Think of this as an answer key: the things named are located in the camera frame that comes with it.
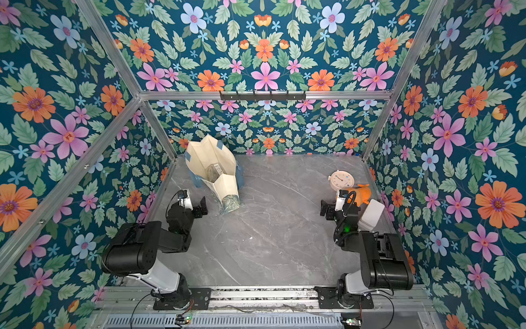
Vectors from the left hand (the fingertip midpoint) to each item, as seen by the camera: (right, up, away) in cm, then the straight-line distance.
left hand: (195, 196), depth 92 cm
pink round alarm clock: (+71, +7, +12) cm, 73 cm away
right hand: (+66, -1, 0) cm, 66 cm away
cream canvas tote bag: (+3, +16, +19) cm, 24 cm away
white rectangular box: (+81, -8, 0) cm, 82 cm away
